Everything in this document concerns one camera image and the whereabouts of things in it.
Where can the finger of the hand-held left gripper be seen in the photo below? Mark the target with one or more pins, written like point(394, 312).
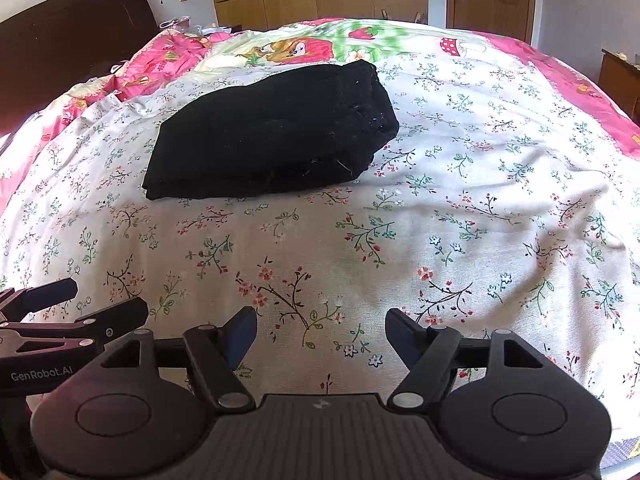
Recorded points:
point(115, 317)
point(50, 293)

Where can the wooden door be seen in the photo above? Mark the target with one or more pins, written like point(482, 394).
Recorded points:
point(495, 5)

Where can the dark wooden headboard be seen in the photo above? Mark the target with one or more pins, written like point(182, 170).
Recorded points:
point(65, 45)

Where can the black pants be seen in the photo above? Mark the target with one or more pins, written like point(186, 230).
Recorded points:
point(275, 130)

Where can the wooden bedside cabinet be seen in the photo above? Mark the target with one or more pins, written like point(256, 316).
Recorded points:
point(620, 85)

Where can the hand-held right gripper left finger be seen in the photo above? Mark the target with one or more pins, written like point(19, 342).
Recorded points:
point(242, 334)

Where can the white crumpled cloth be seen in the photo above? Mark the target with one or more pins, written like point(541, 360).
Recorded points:
point(220, 30)

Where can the floral printed bedsheet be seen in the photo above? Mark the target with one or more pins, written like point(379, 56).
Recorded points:
point(450, 185)

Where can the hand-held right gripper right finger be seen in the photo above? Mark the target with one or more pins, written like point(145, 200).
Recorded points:
point(400, 336)

